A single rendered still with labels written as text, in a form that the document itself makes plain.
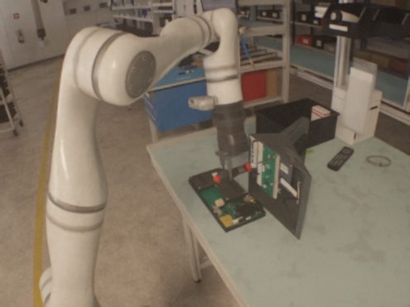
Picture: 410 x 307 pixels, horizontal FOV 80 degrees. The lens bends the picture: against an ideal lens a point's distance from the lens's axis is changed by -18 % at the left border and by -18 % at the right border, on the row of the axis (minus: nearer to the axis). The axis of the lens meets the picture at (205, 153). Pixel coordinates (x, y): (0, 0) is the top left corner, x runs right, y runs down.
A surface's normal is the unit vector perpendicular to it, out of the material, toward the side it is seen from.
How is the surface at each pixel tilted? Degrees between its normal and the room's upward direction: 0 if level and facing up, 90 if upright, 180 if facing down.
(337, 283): 0
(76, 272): 87
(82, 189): 67
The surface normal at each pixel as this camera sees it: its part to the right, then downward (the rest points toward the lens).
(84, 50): -0.26, -0.07
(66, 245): 0.16, 0.31
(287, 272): -0.07, -0.85
